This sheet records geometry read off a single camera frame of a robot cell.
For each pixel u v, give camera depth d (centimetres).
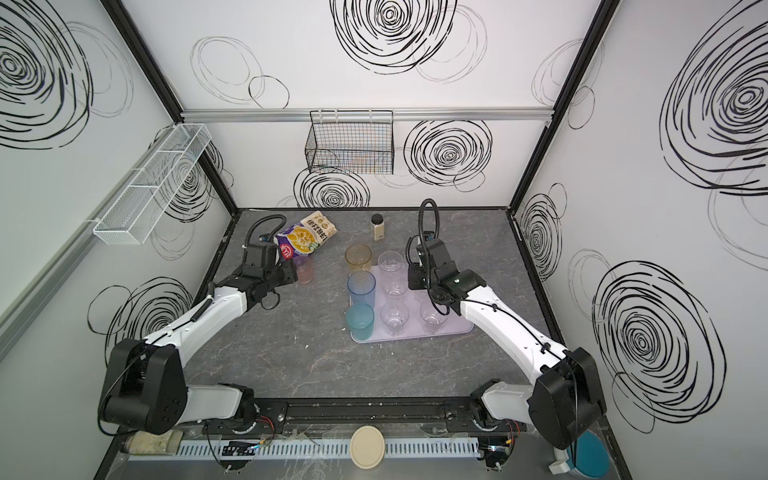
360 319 87
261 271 67
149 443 67
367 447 64
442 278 61
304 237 109
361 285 89
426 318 91
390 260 99
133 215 72
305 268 96
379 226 105
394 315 89
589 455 71
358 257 100
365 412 75
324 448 64
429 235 73
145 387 41
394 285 92
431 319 90
